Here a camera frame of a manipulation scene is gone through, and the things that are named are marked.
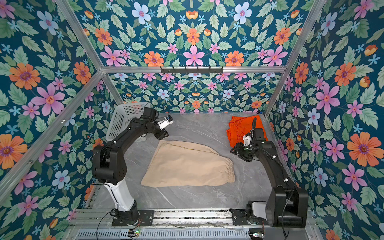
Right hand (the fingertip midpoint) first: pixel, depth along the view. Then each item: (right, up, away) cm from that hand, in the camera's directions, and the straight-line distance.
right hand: (234, 151), depth 83 cm
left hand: (-40, +14, +9) cm, 44 cm away
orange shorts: (+9, +14, +25) cm, 30 cm away
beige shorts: (-33, -9, +10) cm, 36 cm away
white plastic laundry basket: (-81, +24, +32) cm, 90 cm away
